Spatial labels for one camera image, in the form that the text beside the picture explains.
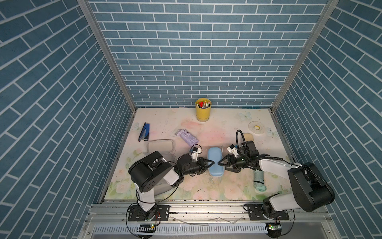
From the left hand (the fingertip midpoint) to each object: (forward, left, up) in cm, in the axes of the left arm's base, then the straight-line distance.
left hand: (217, 166), depth 81 cm
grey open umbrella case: (+17, +32, -9) cm, 37 cm away
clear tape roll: (+34, -33, -7) cm, 48 cm away
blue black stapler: (+28, +48, -8) cm, 56 cm away
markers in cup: (+44, +7, +5) cm, 45 cm away
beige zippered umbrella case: (+24, -24, -5) cm, 35 cm away
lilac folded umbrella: (+23, +17, -5) cm, 29 cm away
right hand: (+1, -4, -2) cm, 4 cm away
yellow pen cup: (+41, +7, -1) cm, 41 cm away
